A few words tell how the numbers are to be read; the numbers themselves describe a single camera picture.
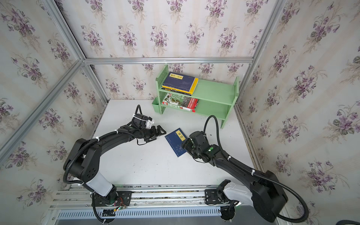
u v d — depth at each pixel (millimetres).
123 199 720
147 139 830
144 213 765
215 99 839
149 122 848
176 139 959
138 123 719
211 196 731
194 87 881
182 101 985
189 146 729
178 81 902
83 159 453
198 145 626
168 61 976
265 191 400
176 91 865
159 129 807
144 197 748
